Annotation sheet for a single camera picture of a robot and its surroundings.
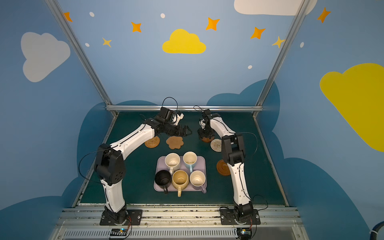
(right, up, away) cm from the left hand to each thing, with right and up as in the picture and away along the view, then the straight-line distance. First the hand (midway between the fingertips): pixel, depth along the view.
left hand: (186, 130), depth 88 cm
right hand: (+13, -3, +17) cm, 21 cm away
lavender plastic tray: (-16, -32, -6) cm, 37 cm away
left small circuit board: (-33, -51, -15) cm, 63 cm away
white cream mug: (-9, -19, +5) cm, 22 cm away
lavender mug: (+7, -28, -3) cm, 29 cm away
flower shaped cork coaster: (-9, -8, +16) cm, 20 cm away
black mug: (-13, -28, -3) cm, 31 cm away
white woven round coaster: (+21, -11, +16) cm, 28 cm away
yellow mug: (-3, -29, -2) cm, 29 cm away
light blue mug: (+2, -18, +3) cm, 18 cm away
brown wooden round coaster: (+23, -23, +5) cm, 33 cm away
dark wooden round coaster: (+15, -7, +19) cm, 25 cm away
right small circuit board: (+30, -51, -15) cm, 61 cm away
